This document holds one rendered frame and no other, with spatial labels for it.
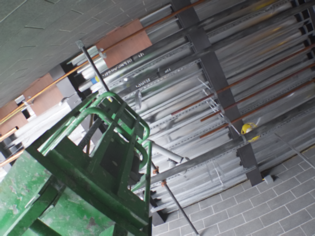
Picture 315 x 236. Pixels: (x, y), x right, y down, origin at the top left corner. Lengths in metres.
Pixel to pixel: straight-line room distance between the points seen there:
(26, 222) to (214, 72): 2.49
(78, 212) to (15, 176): 0.30
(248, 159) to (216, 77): 1.38
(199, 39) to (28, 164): 2.32
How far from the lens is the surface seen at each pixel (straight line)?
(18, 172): 0.95
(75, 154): 0.98
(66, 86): 2.96
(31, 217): 0.87
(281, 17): 2.73
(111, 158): 1.27
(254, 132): 2.46
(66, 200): 0.93
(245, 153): 3.33
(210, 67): 2.75
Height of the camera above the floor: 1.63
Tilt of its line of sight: 70 degrees up
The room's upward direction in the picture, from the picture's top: straight up
